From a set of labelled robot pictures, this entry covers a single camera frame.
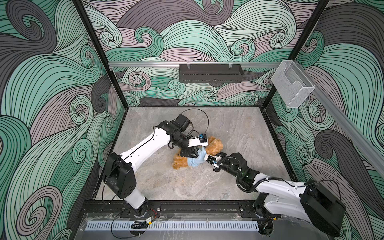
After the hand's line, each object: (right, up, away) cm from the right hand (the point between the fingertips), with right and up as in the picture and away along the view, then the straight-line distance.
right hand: (207, 152), depth 79 cm
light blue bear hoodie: (-6, -4, -6) cm, 9 cm away
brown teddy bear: (+2, +5, -9) cm, 11 cm away
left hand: (-5, +1, -4) cm, 7 cm away
